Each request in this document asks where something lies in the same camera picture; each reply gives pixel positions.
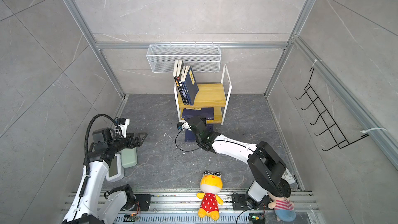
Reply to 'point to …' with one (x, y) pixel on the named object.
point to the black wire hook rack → (340, 139)
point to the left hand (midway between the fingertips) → (138, 131)
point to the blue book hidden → (206, 112)
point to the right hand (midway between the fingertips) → (200, 112)
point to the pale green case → (129, 157)
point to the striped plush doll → (284, 208)
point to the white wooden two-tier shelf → (210, 102)
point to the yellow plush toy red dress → (211, 184)
